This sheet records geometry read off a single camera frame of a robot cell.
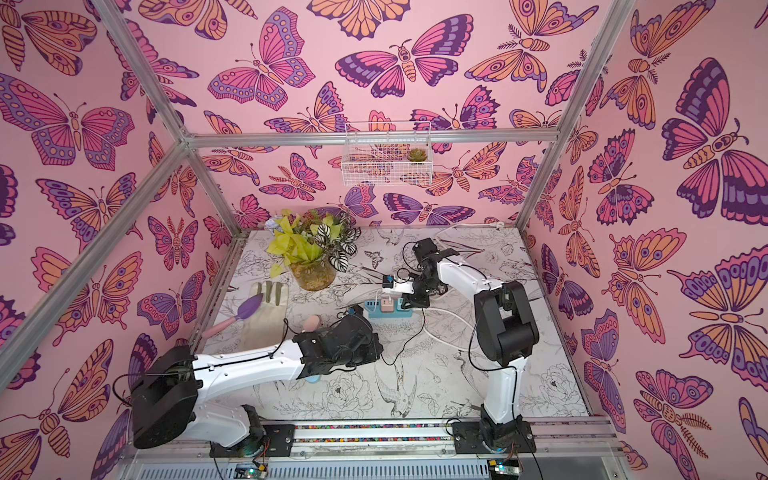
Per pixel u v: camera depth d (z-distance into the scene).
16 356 0.50
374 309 0.90
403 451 0.73
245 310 0.97
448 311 0.97
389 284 0.82
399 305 0.90
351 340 0.62
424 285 0.80
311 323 0.94
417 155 0.92
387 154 0.95
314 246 0.91
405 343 0.87
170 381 0.47
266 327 0.93
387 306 0.90
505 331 0.51
